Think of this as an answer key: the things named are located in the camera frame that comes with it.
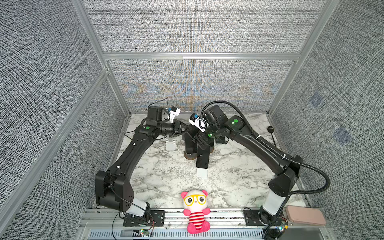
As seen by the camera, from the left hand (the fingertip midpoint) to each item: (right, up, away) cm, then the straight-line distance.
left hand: (190, 129), depth 74 cm
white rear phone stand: (-13, -12, +27) cm, 32 cm away
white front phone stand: (+7, -26, +14) cm, 30 cm away
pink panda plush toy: (+3, -35, -2) cm, 35 cm away
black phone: (+13, -4, -8) cm, 16 cm away
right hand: (+4, -2, +3) cm, 6 cm away
